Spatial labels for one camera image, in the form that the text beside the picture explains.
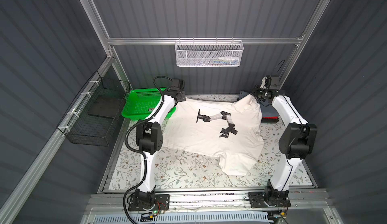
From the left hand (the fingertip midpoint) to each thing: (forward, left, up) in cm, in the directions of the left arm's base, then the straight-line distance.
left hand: (178, 95), depth 98 cm
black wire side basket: (-24, +40, +10) cm, 48 cm away
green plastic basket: (+9, +31, -17) cm, 36 cm away
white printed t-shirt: (-20, -34, -16) cm, 43 cm away
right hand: (-5, -48, +6) cm, 48 cm away
